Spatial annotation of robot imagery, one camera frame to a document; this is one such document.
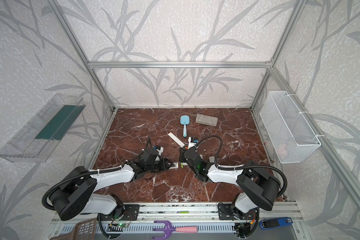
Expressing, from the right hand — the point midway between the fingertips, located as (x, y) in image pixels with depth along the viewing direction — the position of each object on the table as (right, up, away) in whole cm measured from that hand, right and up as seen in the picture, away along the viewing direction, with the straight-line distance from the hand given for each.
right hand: (180, 145), depth 86 cm
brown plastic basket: (-43, -37, -16) cm, 60 cm away
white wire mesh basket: (+49, +7, -25) cm, 55 cm away
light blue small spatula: (+2, +15, +26) cm, 30 cm away
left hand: (-4, -9, +1) cm, 10 cm away
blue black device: (+41, -32, -19) cm, 55 cm away
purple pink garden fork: (-4, -37, -16) cm, 40 cm away
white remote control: (-2, -13, +3) cm, 13 cm away
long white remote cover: (0, -2, +13) cm, 14 cm away
